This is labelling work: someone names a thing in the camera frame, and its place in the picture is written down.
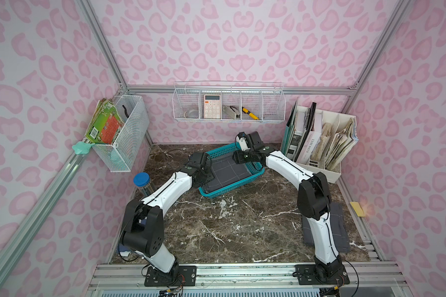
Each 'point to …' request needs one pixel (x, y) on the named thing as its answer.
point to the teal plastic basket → (255, 169)
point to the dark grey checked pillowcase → (226, 171)
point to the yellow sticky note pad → (358, 209)
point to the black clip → (126, 111)
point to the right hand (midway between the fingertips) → (235, 154)
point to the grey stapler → (233, 111)
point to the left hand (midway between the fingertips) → (207, 172)
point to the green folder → (288, 132)
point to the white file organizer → (303, 125)
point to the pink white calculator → (212, 106)
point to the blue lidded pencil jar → (142, 181)
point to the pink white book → (311, 141)
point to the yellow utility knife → (249, 113)
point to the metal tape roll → (192, 113)
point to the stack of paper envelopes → (342, 141)
